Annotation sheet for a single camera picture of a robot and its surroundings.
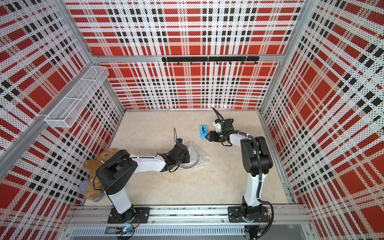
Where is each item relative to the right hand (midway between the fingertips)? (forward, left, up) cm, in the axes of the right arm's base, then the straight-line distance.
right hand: (211, 136), depth 99 cm
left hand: (-13, +14, -4) cm, 19 cm away
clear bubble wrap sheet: (-15, +9, -2) cm, 17 cm away
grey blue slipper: (-32, +71, 0) cm, 78 cm away
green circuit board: (-51, +43, -3) cm, 67 cm away
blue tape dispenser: (+6, +5, -2) cm, 8 cm away
